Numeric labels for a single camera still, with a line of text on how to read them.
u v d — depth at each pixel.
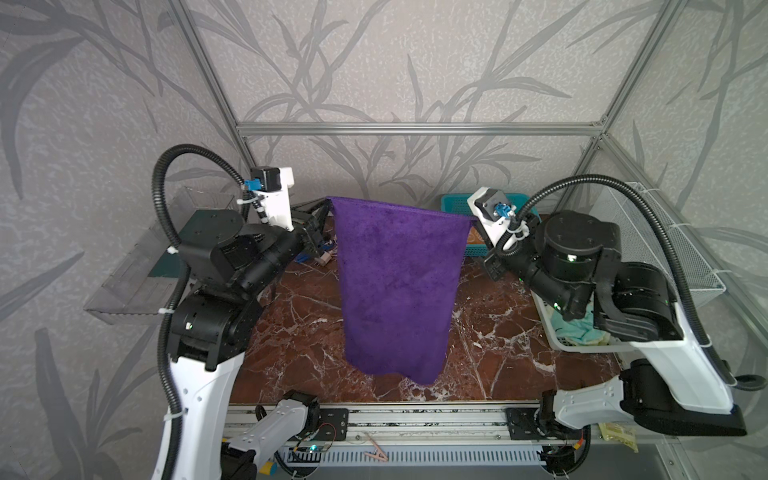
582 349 0.75
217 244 0.32
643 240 0.66
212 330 0.33
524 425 0.73
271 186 0.39
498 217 0.36
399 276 0.56
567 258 0.29
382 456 0.69
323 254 0.45
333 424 0.73
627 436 0.71
